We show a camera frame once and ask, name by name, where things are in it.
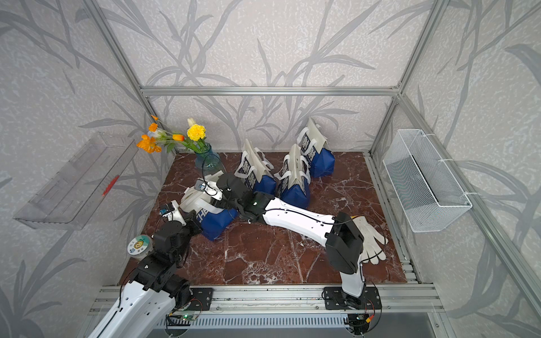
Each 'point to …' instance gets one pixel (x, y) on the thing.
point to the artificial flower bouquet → (159, 136)
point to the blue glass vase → (207, 161)
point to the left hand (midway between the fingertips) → (198, 211)
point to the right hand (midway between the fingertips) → (218, 180)
